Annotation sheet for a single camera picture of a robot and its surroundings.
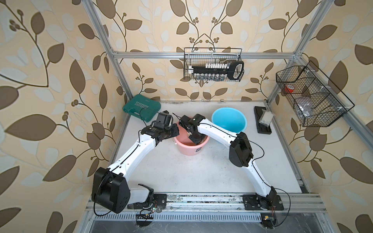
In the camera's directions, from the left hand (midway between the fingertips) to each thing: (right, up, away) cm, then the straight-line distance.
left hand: (176, 128), depth 83 cm
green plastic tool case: (-30, +14, +29) cm, 44 cm away
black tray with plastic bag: (+59, -2, +19) cm, 62 cm away
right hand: (+15, -7, +10) cm, 19 cm away
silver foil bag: (+68, +11, -9) cm, 69 cm away
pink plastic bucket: (+6, -9, -7) cm, 13 cm away
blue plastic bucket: (+33, +5, +7) cm, 35 cm away
